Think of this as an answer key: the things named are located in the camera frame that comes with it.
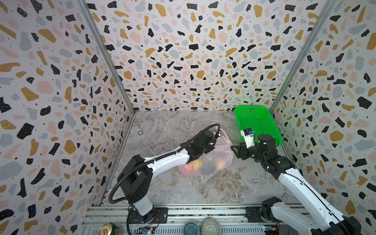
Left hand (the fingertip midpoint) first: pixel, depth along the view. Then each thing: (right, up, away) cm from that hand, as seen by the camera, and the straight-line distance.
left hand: (210, 135), depth 83 cm
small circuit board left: (-34, -45, -13) cm, 58 cm away
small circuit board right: (+29, -46, -12) cm, 55 cm away
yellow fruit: (-7, -17, +2) cm, 19 cm away
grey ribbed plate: (-1, -43, -12) cm, 45 cm away
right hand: (+12, -4, -7) cm, 14 cm away
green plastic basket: (+42, +10, +33) cm, 54 cm away
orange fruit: (-12, -18, 0) cm, 22 cm away
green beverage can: (-44, -38, -22) cm, 62 cm away
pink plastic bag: (+5, -14, +2) cm, 15 cm away
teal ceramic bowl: (-10, -44, -13) cm, 47 cm away
